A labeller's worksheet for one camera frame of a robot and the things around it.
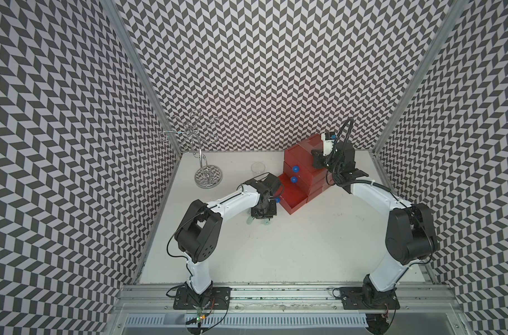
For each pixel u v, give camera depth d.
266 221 0.87
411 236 0.47
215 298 0.72
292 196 0.94
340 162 0.68
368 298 0.66
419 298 0.75
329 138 0.75
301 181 0.90
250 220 0.91
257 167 1.10
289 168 0.96
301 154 0.91
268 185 0.72
